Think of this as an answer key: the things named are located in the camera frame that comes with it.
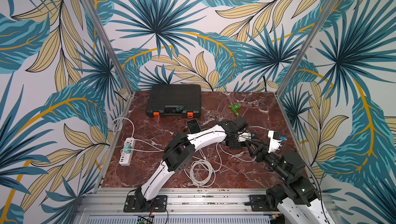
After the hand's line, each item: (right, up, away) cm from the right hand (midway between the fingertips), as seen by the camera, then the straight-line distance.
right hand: (243, 145), depth 69 cm
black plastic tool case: (-36, +22, +36) cm, 55 cm away
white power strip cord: (-65, +9, +29) cm, 72 cm away
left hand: (+2, -2, +20) cm, 21 cm away
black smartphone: (-23, +5, +32) cm, 40 cm away
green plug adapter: (-59, -4, +16) cm, 62 cm away
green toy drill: (+6, +17, +41) cm, 45 cm away
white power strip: (-60, -11, +16) cm, 63 cm away
